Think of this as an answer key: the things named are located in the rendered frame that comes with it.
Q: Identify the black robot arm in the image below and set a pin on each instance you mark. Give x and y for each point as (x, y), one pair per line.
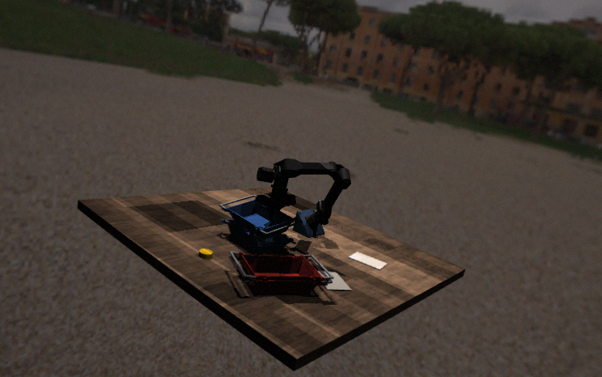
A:
(291, 168)

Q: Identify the yellow flat disc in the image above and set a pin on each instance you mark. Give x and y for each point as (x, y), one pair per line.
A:
(205, 253)

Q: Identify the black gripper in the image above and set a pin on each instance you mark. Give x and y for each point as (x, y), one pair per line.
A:
(271, 203)

